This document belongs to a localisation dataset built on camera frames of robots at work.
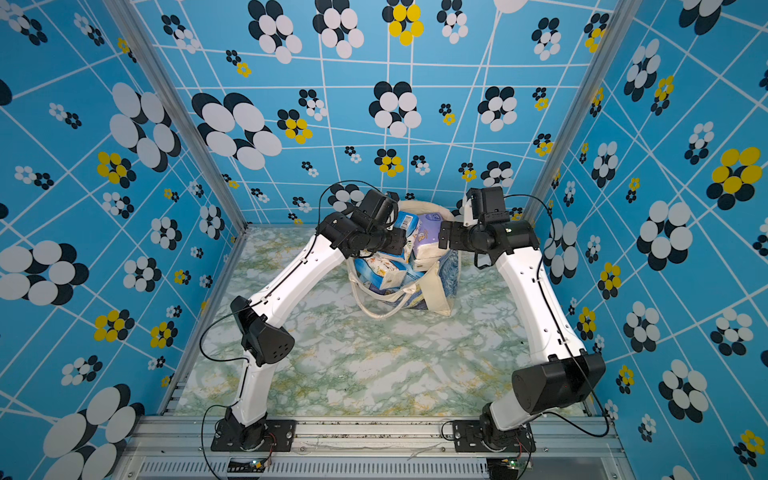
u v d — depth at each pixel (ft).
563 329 1.38
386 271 2.57
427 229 2.63
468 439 2.37
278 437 2.40
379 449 2.37
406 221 2.50
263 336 1.57
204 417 2.36
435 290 2.74
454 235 2.22
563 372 1.29
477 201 1.90
